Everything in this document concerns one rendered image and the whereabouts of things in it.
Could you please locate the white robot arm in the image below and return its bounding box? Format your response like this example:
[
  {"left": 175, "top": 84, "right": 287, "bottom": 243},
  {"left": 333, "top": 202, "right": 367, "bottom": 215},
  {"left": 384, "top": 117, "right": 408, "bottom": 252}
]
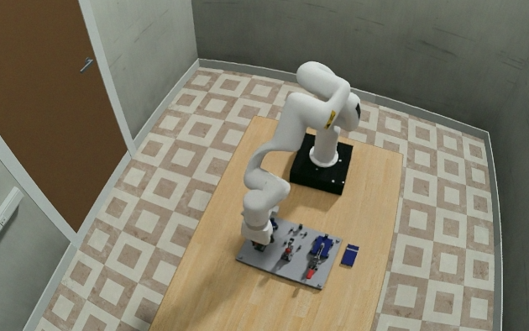
[{"left": 241, "top": 61, "right": 360, "bottom": 231}]

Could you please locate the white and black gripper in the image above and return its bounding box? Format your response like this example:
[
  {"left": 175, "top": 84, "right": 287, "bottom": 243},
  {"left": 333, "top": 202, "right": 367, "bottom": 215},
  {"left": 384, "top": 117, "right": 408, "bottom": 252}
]
[{"left": 241, "top": 218, "right": 275, "bottom": 249}]

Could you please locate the blue part with slot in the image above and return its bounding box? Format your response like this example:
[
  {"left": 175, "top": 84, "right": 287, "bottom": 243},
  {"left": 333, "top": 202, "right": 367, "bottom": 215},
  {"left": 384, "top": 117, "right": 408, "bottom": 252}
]
[{"left": 341, "top": 244, "right": 359, "bottom": 267}]

